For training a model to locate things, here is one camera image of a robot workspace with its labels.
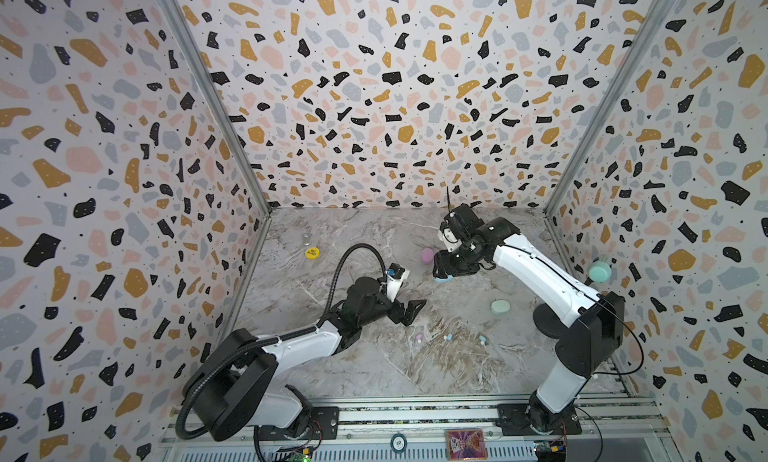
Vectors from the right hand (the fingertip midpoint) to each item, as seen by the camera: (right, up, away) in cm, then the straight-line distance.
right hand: (441, 267), depth 81 cm
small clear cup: (-46, +7, +28) cm, 54 cm away
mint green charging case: (+21, -14, +15) cm, 29 cm away
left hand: (-6, -6, 0) cm, 8 cm away
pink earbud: (-6, -21, +7) cm, 23 cm away
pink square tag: (+5, -41, -11) cm, 42 cm away
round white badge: (-11, -41, -9) cm, 44 cm away
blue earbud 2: (+13, -22, +7) cm, 27 cm away
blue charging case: (+1, -2, -6) cm, 7 cm away
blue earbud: (+3, -21, +7) cm, 23 cm away
